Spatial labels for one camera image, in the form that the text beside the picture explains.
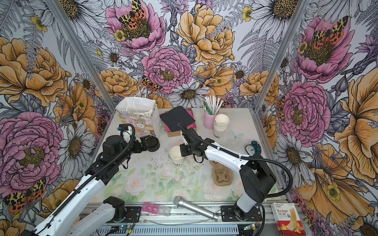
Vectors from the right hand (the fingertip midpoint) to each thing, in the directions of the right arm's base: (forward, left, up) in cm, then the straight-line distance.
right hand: (183, 152), depth 86 cm
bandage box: (-33, -49, -8) cm, 60 cm away
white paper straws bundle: (+33, -21, +7) cm, 40 cm away
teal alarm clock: (+4, -43, -4) cm, 43 cm away
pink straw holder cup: (+25, -17, -2) cm, 31 cm away
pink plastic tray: (-27, +14, -9) cm, 31 cm away
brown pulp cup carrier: (-11, -22, -8) cm, 26 cm away
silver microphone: (-24, +3, -6) cm, 25 cm away
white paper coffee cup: (-1, +4, -1) cm, 5 cm away
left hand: (+1, +20, +11) cm, 23 cm away
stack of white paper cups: (+19, -24, +4) cm, 31 cm away
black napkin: (+33, +9, -6) cm, 35 cm away
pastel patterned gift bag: (+17, +22, +16) cm, 32 cm away
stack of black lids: (+9, +19, -4) cm, 22 cm away
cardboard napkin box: (+19, +5, -8) cm, 22 cm away
